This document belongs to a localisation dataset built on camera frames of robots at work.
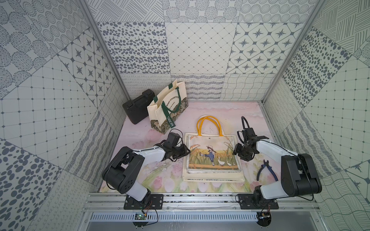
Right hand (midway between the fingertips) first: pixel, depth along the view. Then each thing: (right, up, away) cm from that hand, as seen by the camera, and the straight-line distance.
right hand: (236, 156), depth 89 cm
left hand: (-28, +2, -2) cm, 28 cm away
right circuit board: (+8, -26, -18) cm, 33 cm away
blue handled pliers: (+17, -3, -3) cm, 17 cm away
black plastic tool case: (-65, +30, +5) cm, 72 cm away
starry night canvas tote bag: (-16, -3, -5) cm, 17 cm away
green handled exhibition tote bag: (-46, +31, +2) cm, 55 cm away
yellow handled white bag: (-15, +13, +13) cm, 23 cm away
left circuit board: (-55, -25, -18) cm, 63 cm away
